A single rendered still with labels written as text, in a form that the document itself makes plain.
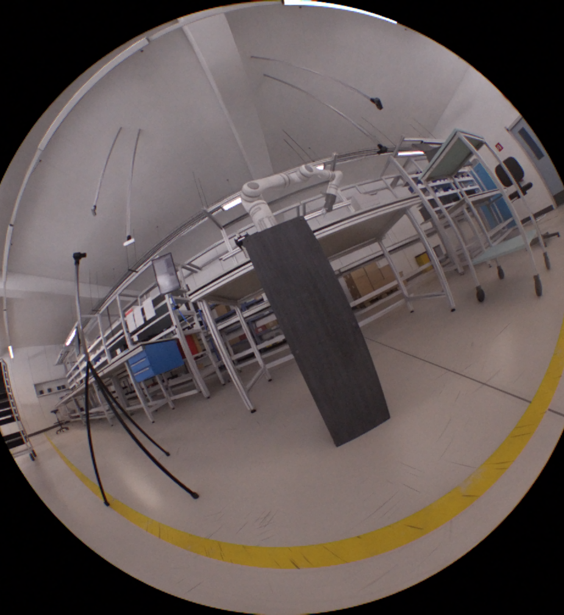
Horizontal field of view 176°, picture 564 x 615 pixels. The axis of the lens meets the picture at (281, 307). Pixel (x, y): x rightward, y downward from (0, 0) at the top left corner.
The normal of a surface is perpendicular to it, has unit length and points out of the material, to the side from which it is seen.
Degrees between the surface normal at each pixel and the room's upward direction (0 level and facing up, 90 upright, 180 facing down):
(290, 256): 90
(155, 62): 180
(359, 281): 90
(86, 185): 180
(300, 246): 90
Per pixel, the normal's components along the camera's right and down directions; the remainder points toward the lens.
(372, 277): -0.12, -0.04
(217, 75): 0.41, 0.91
